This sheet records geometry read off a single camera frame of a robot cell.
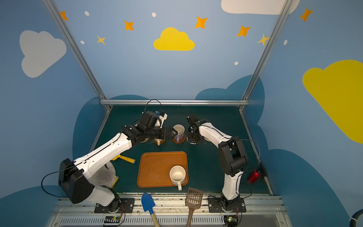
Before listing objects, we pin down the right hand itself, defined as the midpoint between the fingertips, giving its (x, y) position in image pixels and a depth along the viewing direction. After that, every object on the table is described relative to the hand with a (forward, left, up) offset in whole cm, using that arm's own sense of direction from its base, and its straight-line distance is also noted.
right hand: (194, 138), depth 94 cm
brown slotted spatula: (-37, 0, -5) cm, 37 cm away
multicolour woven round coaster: (-16, -4, +25) cm, 30 cm away
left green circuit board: (-47, +43, -9) cm, 64 cm away
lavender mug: (+5, +10, +3) cm, 11 cm away
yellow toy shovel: (-16, +40, -4) cm, 43 cm away
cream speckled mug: (-2, +25, -2) cm, 25 cm away
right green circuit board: (-44, -20, -10) cm, 49 cm away
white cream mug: (-23, +10, -5) cm, 25 cm away
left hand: (-6, +14, +16) cm, 22 cm away
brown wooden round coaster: (0, +10, -6) cm, 11 cm away
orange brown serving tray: (-20, +25, -6) cm, 32 cm away
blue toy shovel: (-39, +24, -6) cm, 46 cm away
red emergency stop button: (-23, -34, 0) cm, 41 cm away
